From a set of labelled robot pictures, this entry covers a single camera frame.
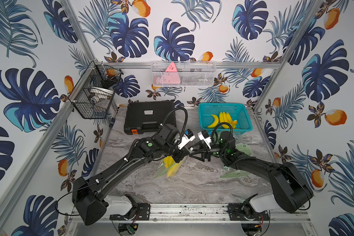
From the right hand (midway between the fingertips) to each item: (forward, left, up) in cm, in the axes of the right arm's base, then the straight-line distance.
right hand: (190, 151), depth 75 cm
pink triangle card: (+43, +11, +17) cm, 47 cm away
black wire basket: (+26, +55, +13) cm, 63 cm away
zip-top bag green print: (-3, -22, -17) cm, 28 cm away
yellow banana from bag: (+38, -29, -15) cm, 50 cm away
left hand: (-2, +1, +4) cm, 5 cm away
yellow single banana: (+35, -21, -18) cm, 45 cm away
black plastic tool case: (+35, +31, -12) cm, 49 cm away
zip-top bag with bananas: (-9, +14, -4) cm, 18 cm away
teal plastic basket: (+42, -39, -13) cm, 59 cm away
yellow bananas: (-4, +9, -10) cm, 14 cm away
